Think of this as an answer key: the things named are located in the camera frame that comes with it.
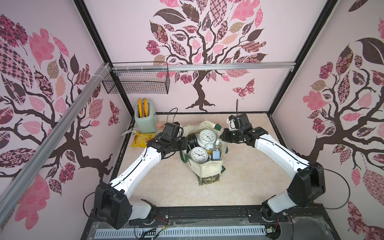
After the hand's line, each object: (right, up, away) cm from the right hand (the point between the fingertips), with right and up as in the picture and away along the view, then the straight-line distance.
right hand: (219, 134), depth 83 cm
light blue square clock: (-2, -11, -5) cm, 12 cm away
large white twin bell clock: (-12, -11, -3) cm, 16 cm away
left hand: (-18, -6, -2) cm, 19 cm away
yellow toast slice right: (-46, +17, +13) cm, 51 cm away
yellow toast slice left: (-50, +16, +12) cm, 54 cm away
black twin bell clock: (-15, -3, +3) cm, 16 cm away
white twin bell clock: (-7, -2, +1) cm, 8 cm away
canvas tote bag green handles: (-7, -19, -8) cm, 22 cm away
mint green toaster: (-47, +6, +17) cm, 51 cm away
